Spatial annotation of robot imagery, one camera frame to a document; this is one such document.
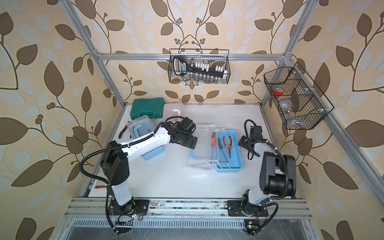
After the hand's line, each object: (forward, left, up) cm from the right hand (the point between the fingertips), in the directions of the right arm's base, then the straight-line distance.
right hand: (248, 146), depth 94 cm
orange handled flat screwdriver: (-2, +23, +8) cm, 25 cm away
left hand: (-1, +38, +11) cm, 40 cm away
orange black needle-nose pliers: (+1, +11, -3) cm, 12 cm away
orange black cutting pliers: (+18, +84, 0) cm, 86 cm away
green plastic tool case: (+34, +66, +3) cm, 75 cm away
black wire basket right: (+12, -25, +26) cm, 38 cm away
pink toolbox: (+22, +47, +11) cm, 52 cm away
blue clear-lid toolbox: (+11, +67, +10) cm, 69 cm away
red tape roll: (+16, -13, +30) cm, 36 cm away
